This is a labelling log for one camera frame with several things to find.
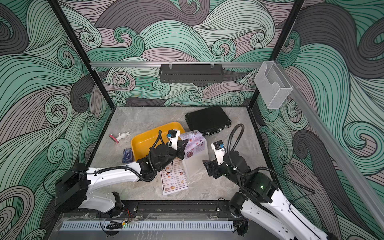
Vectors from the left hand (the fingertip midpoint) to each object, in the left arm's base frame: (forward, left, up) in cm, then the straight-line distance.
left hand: (188, 138), depth 74 cm
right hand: (-11, -9, -1) cm, 14 cm away
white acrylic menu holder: (-8, -3, -13) cm, 16 cm away
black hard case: (+26, -15, -18) cm, 35 cm away
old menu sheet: (-12, +8, -23) cm, 27 cm away
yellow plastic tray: (+11, +31, -23) cm, 40 cm away
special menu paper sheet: (-2, -4, -3) cm, 5 cm away
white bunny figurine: (+15, +45, -21) cm, 52 cm away
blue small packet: (+1, +38, -22) cm, 44 cm away
